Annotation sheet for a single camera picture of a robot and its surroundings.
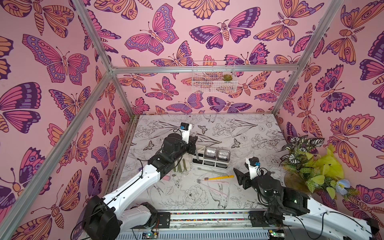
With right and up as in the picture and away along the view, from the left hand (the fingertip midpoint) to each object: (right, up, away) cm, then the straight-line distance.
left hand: (198, 136), depth 75 cm
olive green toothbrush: (-11, -20, +17) cm, 28 cm away
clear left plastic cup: (+9, -13, +23) cm, 27 cm away
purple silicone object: (-18, -25, +10) cm, 32 cm away
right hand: (+20, -15, -4) cm, 25 cm away
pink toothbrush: (+1, -27, +11) cm, 29 cm away
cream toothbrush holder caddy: (0, -13, +8) cm, 15 cm away
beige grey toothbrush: (+9, -23, +14) cm, 28 cm away
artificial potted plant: (+50, -16, -7) cm, 53 cm away
